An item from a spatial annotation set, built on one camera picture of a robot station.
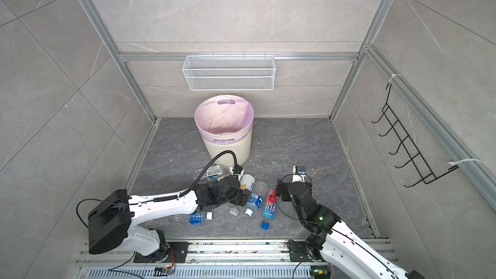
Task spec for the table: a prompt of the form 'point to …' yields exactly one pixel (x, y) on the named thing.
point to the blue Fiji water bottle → (270, 205)
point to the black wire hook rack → (424, 170)
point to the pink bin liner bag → (225, 118)
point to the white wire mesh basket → (228, 73)
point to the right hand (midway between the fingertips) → (287, 179)
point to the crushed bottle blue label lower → (196, 218)
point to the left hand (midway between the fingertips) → (243, 185)
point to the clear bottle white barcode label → (214, 170)
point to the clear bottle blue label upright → (254, 201)
